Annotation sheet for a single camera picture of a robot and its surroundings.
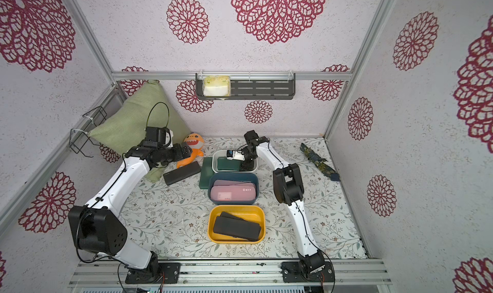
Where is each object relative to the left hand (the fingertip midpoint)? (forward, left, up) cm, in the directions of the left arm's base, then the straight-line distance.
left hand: (183, 153), depth 85 cm
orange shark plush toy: (+20, +1, -14) cm, 24 cm away
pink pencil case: (-12, -22, -16) cm, 29 cm away
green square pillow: (+6, +23, +11) cm, 26 cm away
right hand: (+11, -26, -17) cm, 33 cm away
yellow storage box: (-21, -32, -18) cm, 43 cm away
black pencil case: (-28, -24, -16) cm, 40 cm away
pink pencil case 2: (-4, -16, -19) cm, 25 cm away
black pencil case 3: (+3, +7, -20) cm, 21 cm away
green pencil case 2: (+3, -7, -20) cm, 21 cm away
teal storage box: (-2, -30, -17) cm, 35 cm away
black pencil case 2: (-20, -18, -19) cm, 33 cm away
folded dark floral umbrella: (+7, -71, -22) cm, 75 cm away
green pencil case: (+8, -16, -20) cm, 26 cm away
